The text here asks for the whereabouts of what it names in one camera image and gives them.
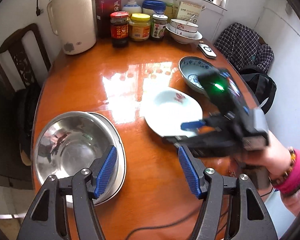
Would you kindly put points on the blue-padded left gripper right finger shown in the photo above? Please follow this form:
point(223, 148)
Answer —
point(248, 217)

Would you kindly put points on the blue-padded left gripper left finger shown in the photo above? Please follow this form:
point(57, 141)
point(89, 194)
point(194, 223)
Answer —
point(47, 216)

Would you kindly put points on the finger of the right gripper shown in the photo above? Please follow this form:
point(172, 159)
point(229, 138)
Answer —
point(185, 126)
point(181, 140)

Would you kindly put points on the white dish with red logo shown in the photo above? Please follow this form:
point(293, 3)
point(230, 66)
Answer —
point(166, 110)

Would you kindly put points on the blue and white porcelain bowl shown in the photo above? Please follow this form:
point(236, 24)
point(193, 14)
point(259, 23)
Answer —
point(190, 68)

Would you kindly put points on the stainless steel bowl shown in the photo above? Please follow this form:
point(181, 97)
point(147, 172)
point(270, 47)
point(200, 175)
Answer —
point(48, 148)

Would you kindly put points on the pink sleeve forearm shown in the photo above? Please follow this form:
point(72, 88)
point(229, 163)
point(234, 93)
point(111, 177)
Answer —
point(289, 183)

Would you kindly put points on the person's right hand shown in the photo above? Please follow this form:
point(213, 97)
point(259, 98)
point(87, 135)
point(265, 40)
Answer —
point(275, 158)

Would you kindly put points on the black bag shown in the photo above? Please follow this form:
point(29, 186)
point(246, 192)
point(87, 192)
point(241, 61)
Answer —
point(263, 87)

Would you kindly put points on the white round plate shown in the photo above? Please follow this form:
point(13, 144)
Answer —
point(90, 135)

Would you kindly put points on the white remote control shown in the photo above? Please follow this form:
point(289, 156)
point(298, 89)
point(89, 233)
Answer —
point(207, 51)

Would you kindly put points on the plaid shirt on chair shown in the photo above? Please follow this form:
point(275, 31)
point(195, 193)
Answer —
point(243, 46)

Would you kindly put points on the large white bowl red pattern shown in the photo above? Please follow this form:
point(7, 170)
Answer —
point(179, 37)

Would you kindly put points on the small white bowl red pattern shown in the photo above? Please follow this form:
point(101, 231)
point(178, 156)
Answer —
point(184, 25)

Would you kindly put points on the green-label pickle jar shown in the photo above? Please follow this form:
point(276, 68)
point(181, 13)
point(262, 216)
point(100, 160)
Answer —
point(158, 26)

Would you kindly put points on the yellow-lid jar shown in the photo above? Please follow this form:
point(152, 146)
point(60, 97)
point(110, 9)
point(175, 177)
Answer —
point(139, 26)

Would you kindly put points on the beige paper box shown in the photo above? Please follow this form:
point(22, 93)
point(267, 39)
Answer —
point(189, 12)

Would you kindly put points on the blue-lid white container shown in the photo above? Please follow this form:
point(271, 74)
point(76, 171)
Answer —
point(151, 7)

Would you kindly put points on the red-lid chili sauce jar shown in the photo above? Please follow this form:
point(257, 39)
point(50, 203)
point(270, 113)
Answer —
point(119, 27)

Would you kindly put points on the white porcelain bottle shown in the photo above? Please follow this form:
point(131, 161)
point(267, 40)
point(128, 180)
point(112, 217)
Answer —
point(132, 7)

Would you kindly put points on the red box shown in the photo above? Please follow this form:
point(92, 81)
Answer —
point(104, 8)

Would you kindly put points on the dark wooden chair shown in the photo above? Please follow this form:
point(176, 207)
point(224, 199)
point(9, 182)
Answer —
point(26, 99)

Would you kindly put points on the cream electric kettle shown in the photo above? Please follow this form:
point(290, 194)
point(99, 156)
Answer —
point(73, 22)

